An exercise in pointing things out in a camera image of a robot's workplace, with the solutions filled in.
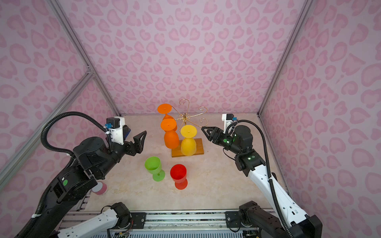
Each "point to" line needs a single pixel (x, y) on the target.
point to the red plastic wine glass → (178, 173)
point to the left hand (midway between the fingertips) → (137, 129)
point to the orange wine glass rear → (165, 108)
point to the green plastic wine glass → (153, 164)
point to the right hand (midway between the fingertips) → (203, 131)
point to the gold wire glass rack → (185, 118)
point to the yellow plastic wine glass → (188, 143)
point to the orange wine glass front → (171, 138)
